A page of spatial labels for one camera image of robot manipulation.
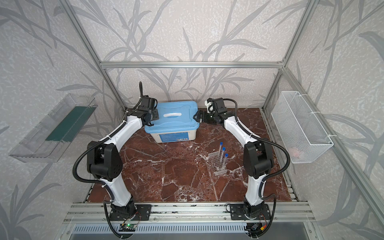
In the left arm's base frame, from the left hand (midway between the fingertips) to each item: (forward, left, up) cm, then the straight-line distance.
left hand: (155, 109), depth 93 cm
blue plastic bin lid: (-3, -13, -3) cm, 14 cm away
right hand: (-4, -28, 0) cm, 28 cm away
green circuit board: (-60, +6, -20) cm, 63 cm away
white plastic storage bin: (-13, -5, -12) cm, 19 cm away
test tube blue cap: (-12, -43, -21) cm, 49 cm away
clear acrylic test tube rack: (-28, -39, -18) cm, 51 cm away
